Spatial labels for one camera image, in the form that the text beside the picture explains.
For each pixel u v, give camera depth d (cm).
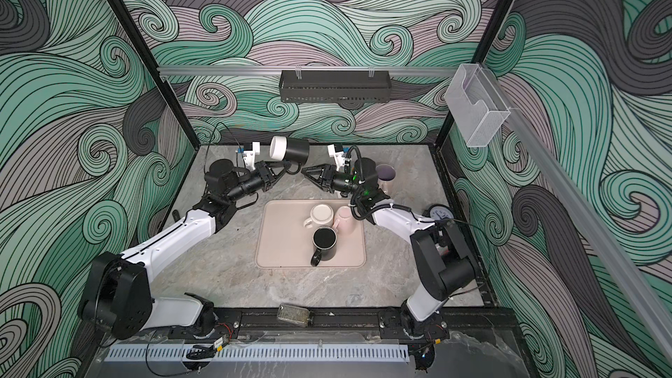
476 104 79
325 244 79
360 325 74
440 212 95
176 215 96
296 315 71
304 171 74
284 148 73
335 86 97
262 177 67
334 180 71
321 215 89
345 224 86
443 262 45
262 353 70
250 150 71
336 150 75
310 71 94
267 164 70
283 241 89
